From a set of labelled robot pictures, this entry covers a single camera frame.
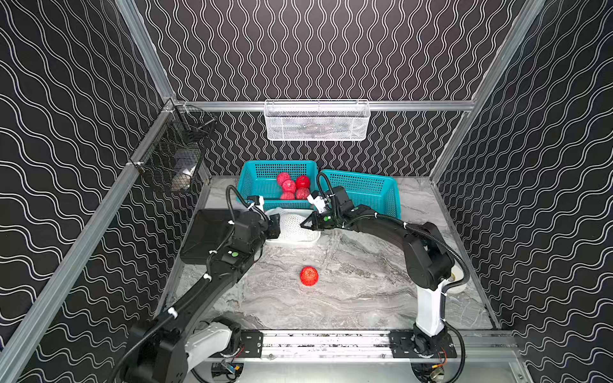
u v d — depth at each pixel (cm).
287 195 104
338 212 75
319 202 85
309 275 83
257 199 70
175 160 98
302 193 106
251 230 60
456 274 88
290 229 89
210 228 94
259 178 117
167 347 39
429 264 52
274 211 100
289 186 110
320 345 76
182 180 83
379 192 112
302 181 113
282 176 113
